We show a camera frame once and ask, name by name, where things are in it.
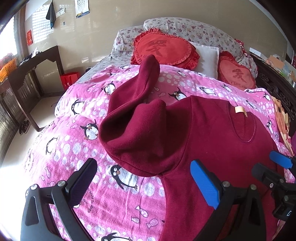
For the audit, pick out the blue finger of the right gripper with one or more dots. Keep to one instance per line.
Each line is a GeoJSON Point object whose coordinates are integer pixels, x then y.
{"type": "Point", "coordinates": [281, 159]}

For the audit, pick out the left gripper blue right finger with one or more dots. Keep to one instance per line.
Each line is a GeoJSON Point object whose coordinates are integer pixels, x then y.
{"type": "Point", "coordinates": [249, 220]}

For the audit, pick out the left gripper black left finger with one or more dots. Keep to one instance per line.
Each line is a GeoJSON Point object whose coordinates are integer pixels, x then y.
{"type": "Point", "coordinates": [38, 222]}

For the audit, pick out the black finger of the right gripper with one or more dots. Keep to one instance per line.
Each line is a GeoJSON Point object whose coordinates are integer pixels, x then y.
{"type": "Point", "coordinates": [268, 177]}

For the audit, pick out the dark red fleece shirt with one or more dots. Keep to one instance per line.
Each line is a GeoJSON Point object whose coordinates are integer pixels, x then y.
{"type": "Point", "coordinates": [150, 138]}

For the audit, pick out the orange cartoon blanket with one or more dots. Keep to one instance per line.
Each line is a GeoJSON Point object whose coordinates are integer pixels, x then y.
{"type": "Point", "coordinates": [283, 124]}

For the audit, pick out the dark carved wooden headboard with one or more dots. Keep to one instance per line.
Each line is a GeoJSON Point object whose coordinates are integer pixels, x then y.
{"type": "Point", "coordinates": [276, 85]}

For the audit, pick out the right red heart cushion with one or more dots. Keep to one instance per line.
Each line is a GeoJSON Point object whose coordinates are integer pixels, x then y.
{"type": "Point", "coordinates": [231, 72]}

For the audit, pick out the red heart cushion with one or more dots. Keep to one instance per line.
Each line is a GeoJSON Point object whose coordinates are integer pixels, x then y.
{"type": "Point", "coordinates": [167, 49]}
{"type": "Point", "coordinates": [231, 72]}

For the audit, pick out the white square pillow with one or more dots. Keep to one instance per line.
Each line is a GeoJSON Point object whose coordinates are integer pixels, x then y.
{"type": "Point", "coordinates": [208, 60]}

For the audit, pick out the dark wooden side table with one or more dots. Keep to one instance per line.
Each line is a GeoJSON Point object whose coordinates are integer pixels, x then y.
{"type": "Point", "coordinates": [25, 74]}

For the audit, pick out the red gift bag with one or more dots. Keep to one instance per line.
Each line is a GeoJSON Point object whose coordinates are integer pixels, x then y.
{"type": "Point", "coordinates": [69, 79]}

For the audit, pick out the floral bolster pillow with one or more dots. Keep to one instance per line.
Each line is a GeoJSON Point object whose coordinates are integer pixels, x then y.
{"type": "Point", "coordinates": [190, 30]}

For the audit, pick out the left red heart cushion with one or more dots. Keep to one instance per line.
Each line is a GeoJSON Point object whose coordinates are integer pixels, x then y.
{"type": "Point", "coordinates": [167, 49]}

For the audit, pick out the orange plastic crate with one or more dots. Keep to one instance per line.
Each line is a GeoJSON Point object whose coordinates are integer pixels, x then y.
{"type": "Point", "coordinates": [7, 69]}

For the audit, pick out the dark cloth on hook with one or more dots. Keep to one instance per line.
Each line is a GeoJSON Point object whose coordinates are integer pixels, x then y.
{"type": "Point", "coordinates": [51, 15]}

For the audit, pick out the red wall sticker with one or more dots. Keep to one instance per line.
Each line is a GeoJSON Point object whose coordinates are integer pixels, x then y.
{"type": "Point", "coordinates": [29, 37]}

